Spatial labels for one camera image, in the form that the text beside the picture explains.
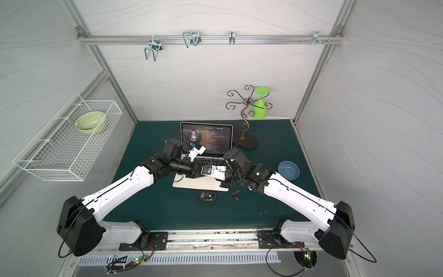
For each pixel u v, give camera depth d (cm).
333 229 39
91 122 73
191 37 76
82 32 76
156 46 78
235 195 88
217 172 60
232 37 78
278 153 104
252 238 76
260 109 84
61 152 66
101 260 70
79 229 39
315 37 76
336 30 77
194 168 65
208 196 84
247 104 87
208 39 78
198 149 72
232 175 60
